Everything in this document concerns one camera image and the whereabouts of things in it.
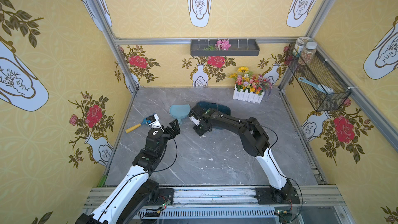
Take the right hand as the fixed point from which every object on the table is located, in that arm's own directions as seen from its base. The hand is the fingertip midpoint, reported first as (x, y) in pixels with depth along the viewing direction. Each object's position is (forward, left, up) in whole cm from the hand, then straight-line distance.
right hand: (204, 126), depth 101 cm
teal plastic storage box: (+11, -11, +4) cm, 16 cm away
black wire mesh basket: (+20, -65, +29) cm, 74 cm away
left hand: (-10, +20, +20) cm, 29 cm away
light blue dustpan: (+10, +17, +2) cm, 20 cm away
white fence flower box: (+22, -29, +15) cm, 39 cm away
